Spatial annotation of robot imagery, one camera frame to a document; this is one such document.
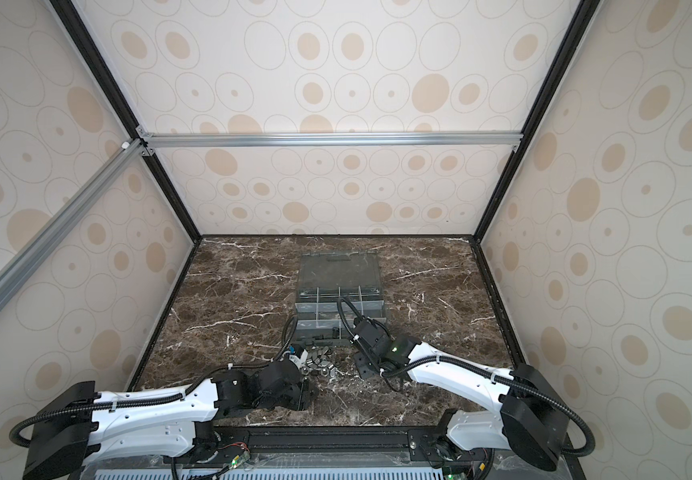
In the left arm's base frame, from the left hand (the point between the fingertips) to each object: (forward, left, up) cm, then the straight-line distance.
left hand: (320, 394), depth 77 cm
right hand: (+10, -12, -1) cm, 15 cm away
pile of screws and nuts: (+9, -2, -4) cm, 10 cm away
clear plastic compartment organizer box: (+42, +2, -8) cm, 43 cm away
